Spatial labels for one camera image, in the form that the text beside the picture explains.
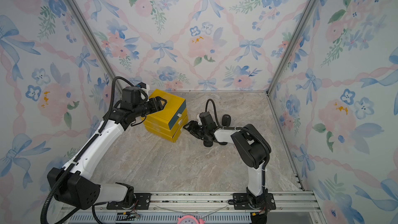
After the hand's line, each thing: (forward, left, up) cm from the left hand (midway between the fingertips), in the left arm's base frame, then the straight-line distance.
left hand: (162, 101), depth 78 cm
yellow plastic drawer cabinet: (-9, -2, -6) cm, 11 cm away
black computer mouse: (+7, -35, -26) cm, 44 cm away
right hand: (-2, -10, -22) cm, 24 cm away
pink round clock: (-46, -15, -25) cm, 55 cm away
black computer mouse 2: (-10, -24, -27) cm, 37 cm away
